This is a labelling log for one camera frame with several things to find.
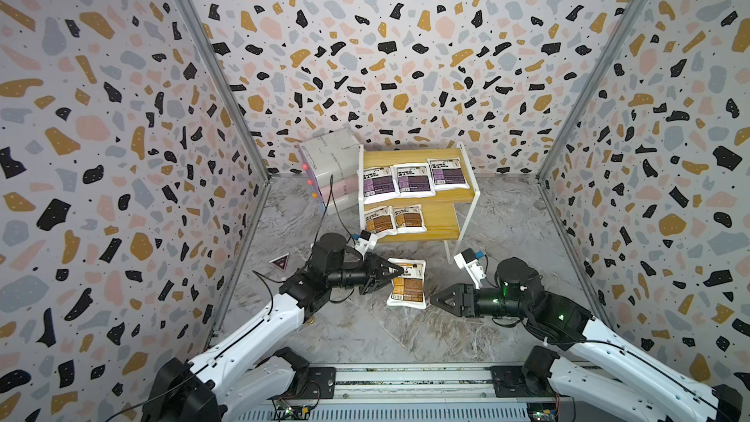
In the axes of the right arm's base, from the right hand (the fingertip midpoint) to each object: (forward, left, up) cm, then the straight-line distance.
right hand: (436, 304), depth 64 cm
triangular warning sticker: (+22, +48, -22) cm, 57 cm away
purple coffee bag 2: (+27, +5, +12) cm, 30 cm away
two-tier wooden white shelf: (+31, -6, -7) cm, 32 cm away
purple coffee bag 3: (+29, -4, +12) cm, 32 cm away
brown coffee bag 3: (+4, +6, -1) cm, 7 cm away
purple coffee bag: (+25, +14, +12) cm, 31 cm away
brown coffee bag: (+26, +15, -4) cm, 30 cm away
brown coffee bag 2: (+27, +6, -4) cm, 28 cm away
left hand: (+7, +7, +1) cm, 10 cm away
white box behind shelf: (+49, +31, +1) cm, 58 cm away
